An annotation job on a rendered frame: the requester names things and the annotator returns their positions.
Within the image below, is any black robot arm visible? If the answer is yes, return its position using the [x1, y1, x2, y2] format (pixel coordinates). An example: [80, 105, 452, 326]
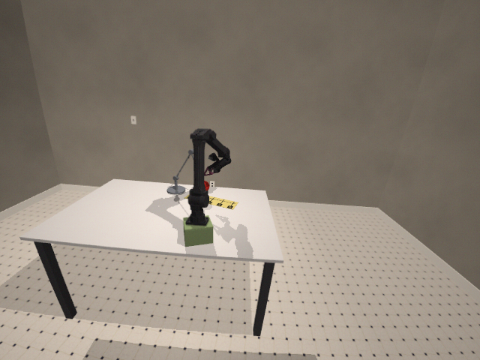
[186, 128, 231, 226]

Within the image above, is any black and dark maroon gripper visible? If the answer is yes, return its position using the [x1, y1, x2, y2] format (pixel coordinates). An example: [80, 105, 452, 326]
[204, 165, 223, 176]

